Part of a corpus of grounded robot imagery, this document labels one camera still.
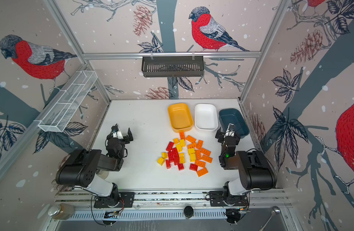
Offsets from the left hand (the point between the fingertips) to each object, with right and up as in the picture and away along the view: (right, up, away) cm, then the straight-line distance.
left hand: (123, 126), depth 90 cm
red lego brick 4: (+29, -23, -5) cm, 38 cm away
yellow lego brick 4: (+38, -19, -3) cm, 42 cm away
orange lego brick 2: (+44, -9, +5) cm, 45 cm away
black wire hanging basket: (+31, +44, +16) cm, 56 cm away
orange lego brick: (+53, -20, -3) cm, 57 cm away
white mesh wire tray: (-25, +9, -18) cm, 32 cm away
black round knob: (+40, -34, -28) cm, 60 cm away
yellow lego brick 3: (+44, -19, -3) cm, 48 cm away
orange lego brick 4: (+53, -16, 0) cm, 55 cm away
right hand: (+68, -1, 0) cm, 68 cm away
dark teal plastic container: (+79, +6, +18) cm, 81 cm away
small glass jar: (-17, -36, -26) cm, 48 cm away
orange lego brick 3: (+50, -12, +4) cm, 52 cm away
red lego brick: (+30, -13, +2) cm, 32 cm away
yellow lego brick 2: (+27, -18, -2) cm, 32 cm away
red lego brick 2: (+44, -23, -7) cm, 51 cm away
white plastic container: (+56, +5, +17) cm, 59 cm away
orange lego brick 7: (+38, -7, +7) cm, 39 cm away
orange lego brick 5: (+50, -26, -7) cm, 57 cm away
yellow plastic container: (+37, +5, +17) cm, 41 cm away
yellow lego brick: (+25, -20, -7) cm, 33 cm away
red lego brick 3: (+37, -23, -6) cm, 44 cm away
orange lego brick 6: (+49, -22, -5) cm, 54 cm away
